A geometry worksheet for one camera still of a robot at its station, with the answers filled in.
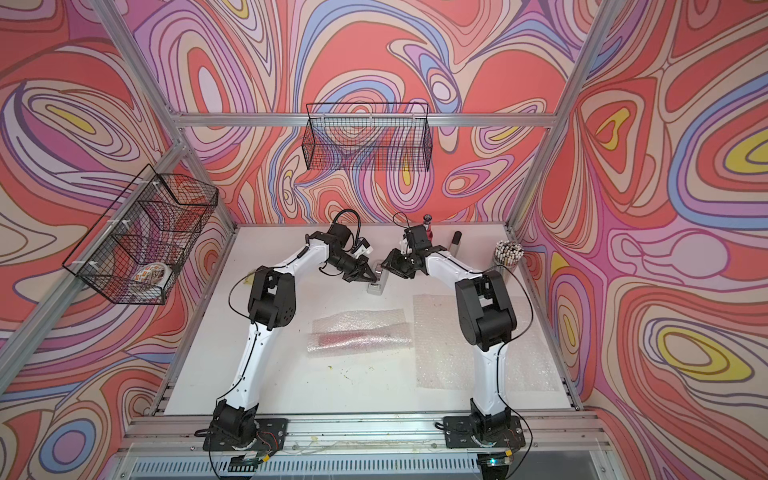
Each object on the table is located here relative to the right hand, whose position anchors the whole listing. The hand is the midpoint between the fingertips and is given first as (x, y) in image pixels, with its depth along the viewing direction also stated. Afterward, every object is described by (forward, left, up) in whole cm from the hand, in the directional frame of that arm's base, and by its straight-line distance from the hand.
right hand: (386, 272), depth 98 cm
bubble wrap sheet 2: (-27, -16, -8) cm, 32 cm away
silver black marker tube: (+13, -26, -2) cm, 29 cm away
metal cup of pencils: (-2, -37, +10) cm, 38 cm away
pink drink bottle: (+11, -14, +12) cm, 21 cm away
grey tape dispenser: (-3, +3, -4) cm, 6 cm away
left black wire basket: (-11, +63, +24) cm, 68 cm away
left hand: (-2, +3, -2) cm, 4 cm away
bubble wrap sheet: (-18, +9, -6) cm, 21 cm away
